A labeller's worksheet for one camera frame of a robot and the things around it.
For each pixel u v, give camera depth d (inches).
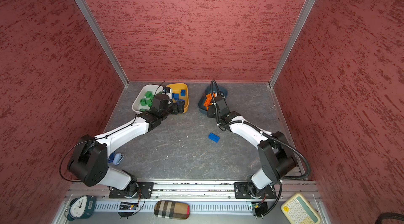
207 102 42.1
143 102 41.4
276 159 17.5
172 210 26.3
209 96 43.4
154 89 44.5
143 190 29.2
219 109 26.4
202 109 39.5
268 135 18.5
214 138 35.9
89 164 16.8
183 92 43.6
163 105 26.3
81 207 26.0
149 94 43.3
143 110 39.8
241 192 29.1
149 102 41.6
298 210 26.7
